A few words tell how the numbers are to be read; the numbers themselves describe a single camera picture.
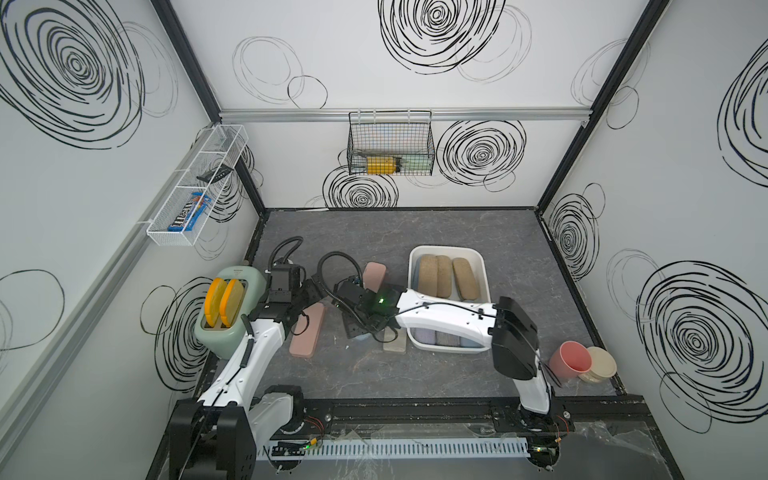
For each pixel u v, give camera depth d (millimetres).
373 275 987
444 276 958
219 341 734
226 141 934
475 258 991
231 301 716
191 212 670
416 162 867
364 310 605
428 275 930
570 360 743
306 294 753
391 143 990
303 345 833
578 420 738
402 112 888
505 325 533
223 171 807
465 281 963
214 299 709
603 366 756
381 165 871
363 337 729
